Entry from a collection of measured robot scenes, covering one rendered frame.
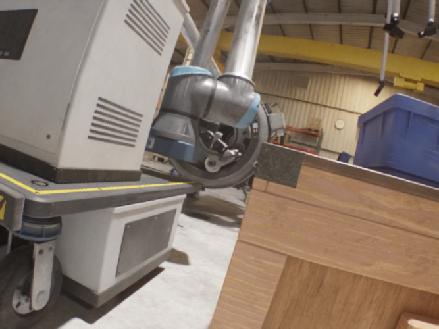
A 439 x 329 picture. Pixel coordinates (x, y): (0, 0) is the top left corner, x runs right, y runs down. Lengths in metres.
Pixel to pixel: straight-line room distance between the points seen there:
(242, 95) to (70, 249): 0.75
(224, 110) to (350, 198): 0.74
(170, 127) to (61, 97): 0.52
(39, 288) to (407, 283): 0.60
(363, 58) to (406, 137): 13.17
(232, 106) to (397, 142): 0.71
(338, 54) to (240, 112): 12.65
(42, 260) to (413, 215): 0.59
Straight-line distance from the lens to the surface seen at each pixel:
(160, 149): 1.00
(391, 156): 0.43
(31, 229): 0.54
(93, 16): 0.58
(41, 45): 0.64
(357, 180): 0.37
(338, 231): 0.38
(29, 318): 0.66
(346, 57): 13.56
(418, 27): 14.17
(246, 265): 0.39
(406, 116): 0.45
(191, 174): 1.99
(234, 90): 1.06
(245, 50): 1.16
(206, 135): 1.96
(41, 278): 0.60
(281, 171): 0.37
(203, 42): 1.35
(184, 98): 1.01
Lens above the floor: 0.44
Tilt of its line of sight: 1 degrees down
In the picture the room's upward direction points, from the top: 15 degrees clockwise
